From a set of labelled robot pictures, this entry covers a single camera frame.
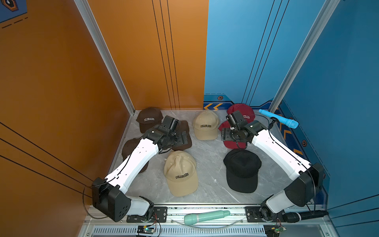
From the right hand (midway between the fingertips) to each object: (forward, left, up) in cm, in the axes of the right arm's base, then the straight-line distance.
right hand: (228, 135), depth 82 cm
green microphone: (-38, +20, -15) cm, 45 cm away
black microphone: (-37, -28, -16) cm, 49 cm away
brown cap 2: (+17, +27, -11) cm, 34 cm away
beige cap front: (-17, +26, -11) cm, 33 cm away
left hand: (-3, +26, +1) cm, 26 cm away
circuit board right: (-41, -19, -20) cm, 50 cm away
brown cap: (+23, +52, -10) cm, 58 cm away
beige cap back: (+18, +11, -11) cm, 24 cm away
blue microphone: (+5, -35, +5) cm, 35 cm away
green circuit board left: (-41, +43, -20) cm, 63 cm away
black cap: (-14, -8, -11) cm, 19 cm away
